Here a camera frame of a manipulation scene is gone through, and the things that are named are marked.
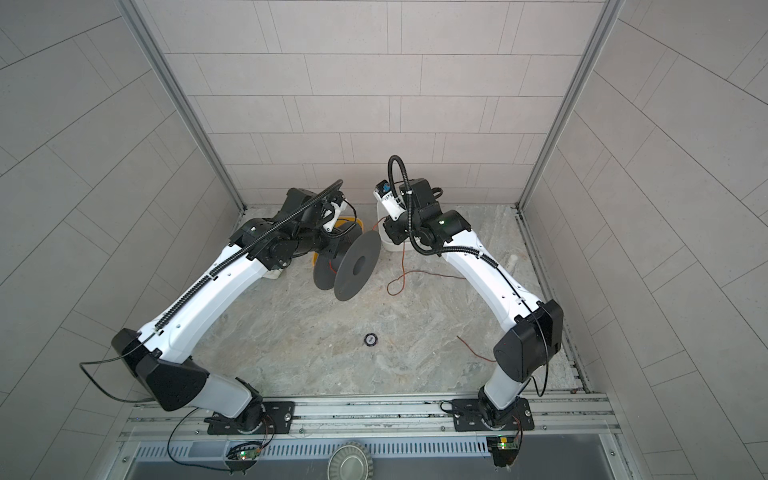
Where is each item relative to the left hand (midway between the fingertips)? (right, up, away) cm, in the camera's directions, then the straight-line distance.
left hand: (348, 233), depth 73 cm
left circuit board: (-21, -48, -8) cm, 53 cm away
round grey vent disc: (+2, -51, -6) cm, 51 cm away
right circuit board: (+36, -49, -4) cm, 61 cm away
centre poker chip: (+4, -31, +12) cm, 33 cm away
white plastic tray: (+9, -4, +18) cm, 20 cm away
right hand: (+10, +4, +5) cm, 12 cm away
